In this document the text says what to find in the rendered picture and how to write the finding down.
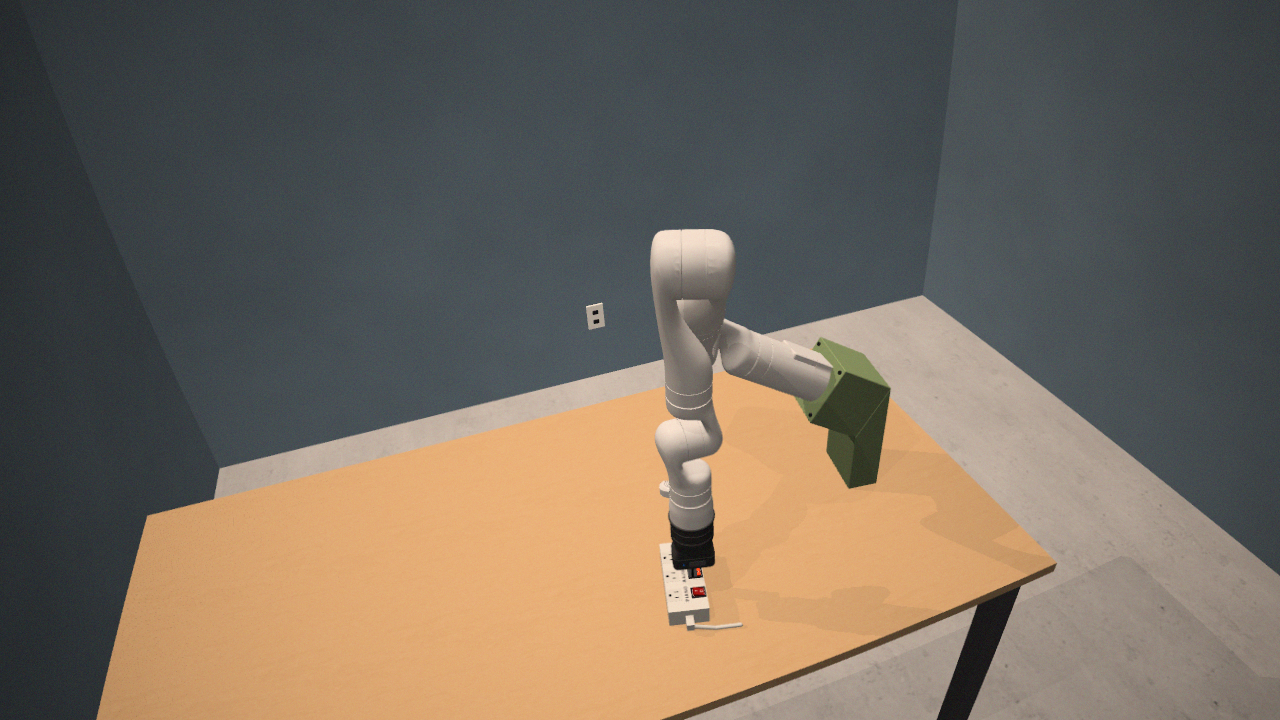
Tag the white power strip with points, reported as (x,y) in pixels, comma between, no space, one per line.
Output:
(686,596)

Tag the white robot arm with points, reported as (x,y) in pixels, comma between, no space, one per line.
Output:
(701,264)

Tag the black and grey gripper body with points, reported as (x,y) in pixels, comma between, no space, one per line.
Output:
(692,531)

